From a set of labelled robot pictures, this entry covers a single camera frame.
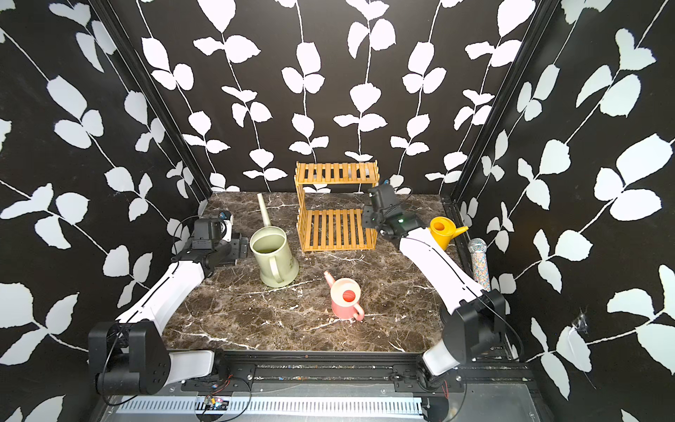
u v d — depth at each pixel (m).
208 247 0.66
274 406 0.70
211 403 0.71
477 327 0.42
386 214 0.60
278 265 0.76
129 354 0.41
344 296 0.79
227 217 0.77
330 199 1.22
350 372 0.78
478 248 0.75
